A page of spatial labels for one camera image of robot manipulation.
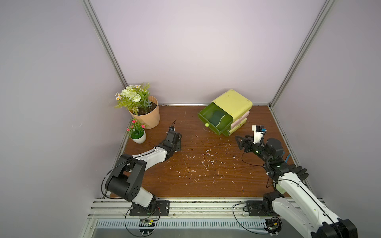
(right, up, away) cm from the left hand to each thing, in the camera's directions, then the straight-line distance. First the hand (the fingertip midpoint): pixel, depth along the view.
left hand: (176, 140), depth 94 cm
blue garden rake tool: (+68, -12, -5) cm, 70 cm away
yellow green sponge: (+26, +15, -3) cm, 30 cm away
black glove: (+74, -17, -11) cm, 76 cm away
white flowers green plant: (-22, +27, -11) cm, 37 cm away
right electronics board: (+50, -37, -25) cm, 67 cm away
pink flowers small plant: (-26, +7, 0) cm, 27 cm away
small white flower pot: (-23, +1, -2) cm, 23 cm away
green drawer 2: (+30, +7, -10) cm, 32 cm away
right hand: (+37, +7, -18) cm, 42 cm away
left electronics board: (-12, -37, -23) cm, 45 cm away
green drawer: (+19, +18, +1) cm, 26 cm away
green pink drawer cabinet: (+38, +23, -4) cm, 45 cm away
